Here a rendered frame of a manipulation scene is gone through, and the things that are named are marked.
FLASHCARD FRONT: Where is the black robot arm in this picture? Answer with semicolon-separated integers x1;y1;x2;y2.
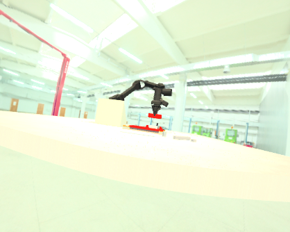
109;80;172;107

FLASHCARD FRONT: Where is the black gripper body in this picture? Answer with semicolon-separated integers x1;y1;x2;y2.
151;94;162;109

